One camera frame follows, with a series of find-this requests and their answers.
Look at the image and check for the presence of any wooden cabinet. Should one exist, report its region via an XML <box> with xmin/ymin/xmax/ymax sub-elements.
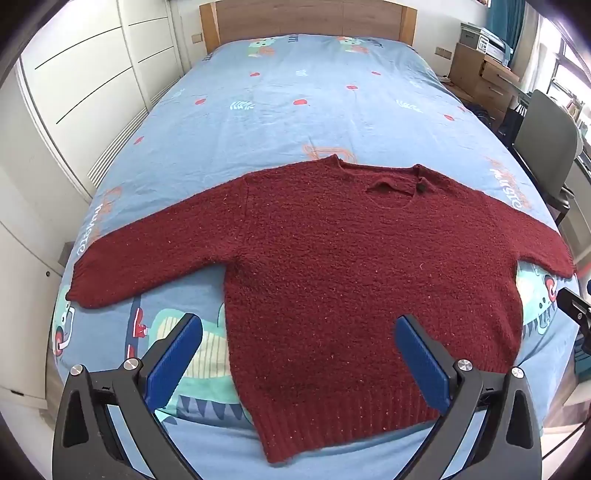
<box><xmin>448</xmin><ymin>42</ymin><xmax>520</xmax><ymax>125</ymax></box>

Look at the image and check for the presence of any teal curtain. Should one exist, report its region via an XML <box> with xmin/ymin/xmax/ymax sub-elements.
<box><xmin>487</xmin><ymin>0</ymin><xmax>527</xmax><ymax>51</ymax></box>

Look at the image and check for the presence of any grey printer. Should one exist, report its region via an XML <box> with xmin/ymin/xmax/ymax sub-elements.
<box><xmin>459</xmin><ymin>22</ymin><xmax>513</xmax><ymax>58</ymax></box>

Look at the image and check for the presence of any wooden headboard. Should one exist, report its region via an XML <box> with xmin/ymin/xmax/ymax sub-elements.
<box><xmin>199</xmin><ymin>0</ymin><xmax>419</xmax><ymax>54</ymax></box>

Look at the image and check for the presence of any window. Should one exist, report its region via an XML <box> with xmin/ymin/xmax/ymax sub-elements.
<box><xmin>549</xmin><ymin>37</ymin><xmax>591</xmax><ymax>121</ymax></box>

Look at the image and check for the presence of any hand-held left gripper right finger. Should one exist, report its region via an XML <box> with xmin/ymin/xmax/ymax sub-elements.
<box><xmin>394</xmin><ymin>315</ymin><xmax>543</xmax><ymax>480</ymax></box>

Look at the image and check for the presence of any grey chair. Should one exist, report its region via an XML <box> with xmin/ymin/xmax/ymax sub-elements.
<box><xmin>510</xmin><ymin>89</ymin><xmax>585</xmax><ymax>227</ymax></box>

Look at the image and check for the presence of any dark red knitted sweater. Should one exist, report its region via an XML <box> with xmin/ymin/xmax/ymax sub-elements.
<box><xmin>65</xmin><ymin>154</ymin><xmax>577</xmax><ymax>464</ymax></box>

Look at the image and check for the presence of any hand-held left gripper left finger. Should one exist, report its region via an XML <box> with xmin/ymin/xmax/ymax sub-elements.
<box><xmin>52</xmin><ymin>313</ymin><xmax>204</xmax><ymax>480</ymax></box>

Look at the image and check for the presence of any bed with blue printed sheet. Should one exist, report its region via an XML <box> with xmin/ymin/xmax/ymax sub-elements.
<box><xmin>51</xmin><ymin>32</ymin><xmax>583</xmax><ymax>480</ymax></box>

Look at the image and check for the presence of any white wardrobe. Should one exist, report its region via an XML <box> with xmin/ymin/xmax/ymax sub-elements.
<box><xmin>0</xmin><ymin>0</ymin><xmax>185</xmax><ymax>407</ymax></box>

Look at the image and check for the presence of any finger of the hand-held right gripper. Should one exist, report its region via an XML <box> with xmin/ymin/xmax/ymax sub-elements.
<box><xmin>556</xmin><ymin>286</ymin><xmax>591</xmax><ymax>328</ymax></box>

